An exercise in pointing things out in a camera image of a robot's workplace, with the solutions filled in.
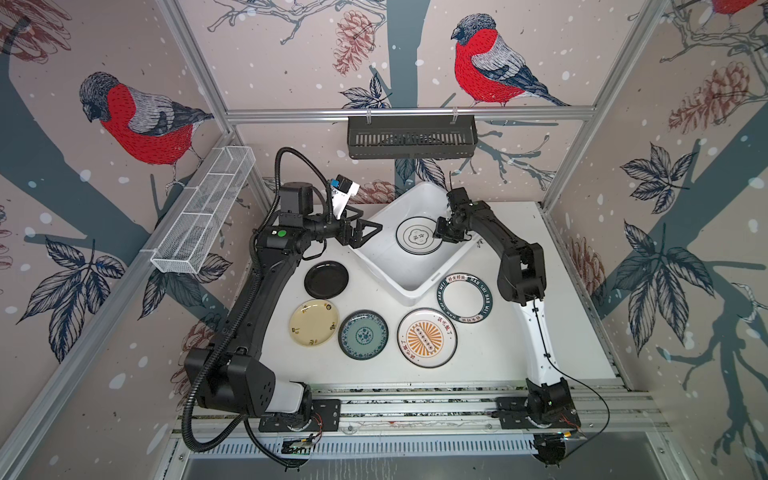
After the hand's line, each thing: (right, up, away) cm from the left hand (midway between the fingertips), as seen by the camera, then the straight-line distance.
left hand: (369, 219), depth 70 cm
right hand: (+22, -5, +37) cm, 43 cm away
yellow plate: (-19, -31, +20) cm, 42 cm away
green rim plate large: (+30, -25, +25) cm, 46 cm away
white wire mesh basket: (-44, -6, +1) cm, 45 cm away
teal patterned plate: (-3, -34, +17) cm, 38 cm away
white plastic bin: (+10, -12, +35) cm, 39 cm away
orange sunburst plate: (+16, -34, +16) cm, 41 cm away
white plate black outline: (+14, -4, +40) cm, 43 cm away
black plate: (-17, -19, +27) cm, 37 cm away
